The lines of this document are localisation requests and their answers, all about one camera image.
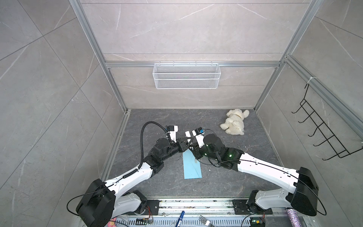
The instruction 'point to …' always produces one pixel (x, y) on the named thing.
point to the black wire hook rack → (330, 139)
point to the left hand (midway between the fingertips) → (193, 137)
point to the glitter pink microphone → (294, 217)
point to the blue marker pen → (180, 219)
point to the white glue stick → (187, 134)
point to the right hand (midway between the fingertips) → (189, 144)
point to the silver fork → (207, 223)
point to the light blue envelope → (192, 166)
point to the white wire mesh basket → (186, 76)
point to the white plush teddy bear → (234, 124)
